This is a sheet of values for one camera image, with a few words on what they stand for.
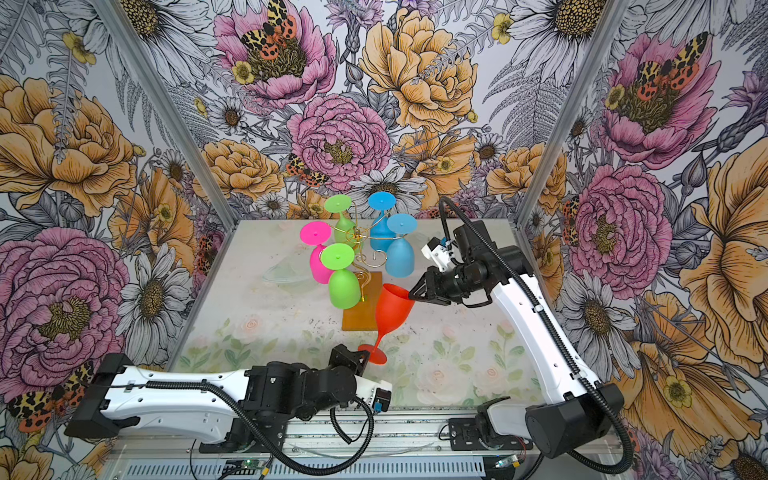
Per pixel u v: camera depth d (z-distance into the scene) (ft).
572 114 2.94
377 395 1.86
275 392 1.61
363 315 3.13
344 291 2.39
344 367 1.95
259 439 2.29
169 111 2.92
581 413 1.22
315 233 2.39
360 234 2.45
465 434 2.44
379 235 2.82
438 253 2.18
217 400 1.47
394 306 2.18
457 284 1.93
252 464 2.31
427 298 2.04
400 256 2.63
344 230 2.49
